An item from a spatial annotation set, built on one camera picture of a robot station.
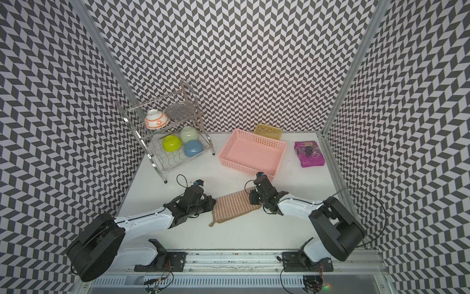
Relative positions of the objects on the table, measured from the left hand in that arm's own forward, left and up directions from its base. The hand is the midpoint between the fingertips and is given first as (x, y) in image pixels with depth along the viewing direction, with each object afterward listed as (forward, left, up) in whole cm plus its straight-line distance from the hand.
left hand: (215, 203), depth 87 cm
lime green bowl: (+31, +27, +8) cm, 42 cm away
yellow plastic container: (+53, -31, -3) cm, 61 cm away
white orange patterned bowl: (+26, +26, +30) cm, 48 cm away
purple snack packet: (+27, -50, +4) cm, 57 cm away
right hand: (+3, -17, -1) cm, 18 cm away
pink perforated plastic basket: (+31, -19, -1) cm, 37 cm away
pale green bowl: (+39, +19, +8) cm, 44 cm away
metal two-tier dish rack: (+27, +21, +22) cm, 41 cm away
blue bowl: (+29, +15, +7) cm, 34 cm away
